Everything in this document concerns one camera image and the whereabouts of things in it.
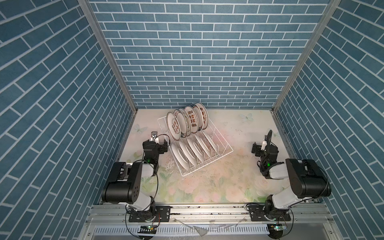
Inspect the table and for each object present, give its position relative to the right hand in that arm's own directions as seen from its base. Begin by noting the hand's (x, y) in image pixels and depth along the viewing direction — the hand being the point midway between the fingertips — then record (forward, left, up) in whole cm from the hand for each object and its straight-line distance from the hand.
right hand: (263, 142), depth 94 cm
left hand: (-5, +67, +2) cm, 67 cm away
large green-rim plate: (+2, +51, +8) cm, 52 cm away
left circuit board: (-50, +62, -9) cm, 80 cm away
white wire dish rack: (-19, +46, +6) cm, 50 cm away
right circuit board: (-45, 0, -9) cm, 46 cm away
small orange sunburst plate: (-7, +33, +6) cm, 34 cm away
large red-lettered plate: (+11, +45, +6) cm, 47 cm away
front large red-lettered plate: (+7, +59, +3) cm, 59 cm away
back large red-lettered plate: (+17, +38, +4) cm, 42 cm away
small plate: (-10, +37, +7) cm, 39 cm away
